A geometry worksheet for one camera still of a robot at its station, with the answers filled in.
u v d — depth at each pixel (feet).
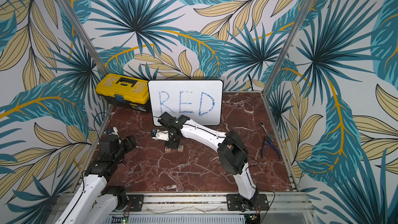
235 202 2.38
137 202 2.41
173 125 1.99
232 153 1.61
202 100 2.88
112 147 1.92
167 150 2.88
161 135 2.44
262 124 3.30
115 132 2.35
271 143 3.04
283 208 2.42
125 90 3.15
